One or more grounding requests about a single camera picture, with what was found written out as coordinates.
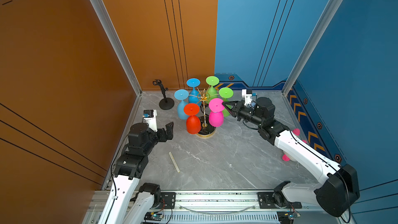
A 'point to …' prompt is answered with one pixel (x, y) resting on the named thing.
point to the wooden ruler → (174, 162)
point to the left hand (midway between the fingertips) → (164, 121)
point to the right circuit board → (287, 217)
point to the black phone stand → (167, 103)
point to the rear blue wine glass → (194, 96)
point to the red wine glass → (193, 123)
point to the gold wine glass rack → (206, 130)
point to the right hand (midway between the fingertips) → (223, 103)
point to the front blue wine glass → (182, 95)
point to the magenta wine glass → (216, 116)
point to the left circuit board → (153, 216)
